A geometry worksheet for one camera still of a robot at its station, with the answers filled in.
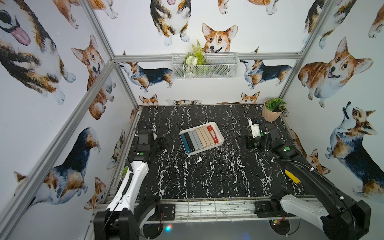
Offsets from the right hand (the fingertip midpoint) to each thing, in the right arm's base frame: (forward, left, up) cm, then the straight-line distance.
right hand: (244, 135), depth 78 cm
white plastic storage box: (+10, +23, -17) cm, 30 cm away
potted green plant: (+27, -26, -10) cm, 39 cm away
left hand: (+2, +41, -4) cm, 41 cm away
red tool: (+14, +14, -20) cm, 29 cm away
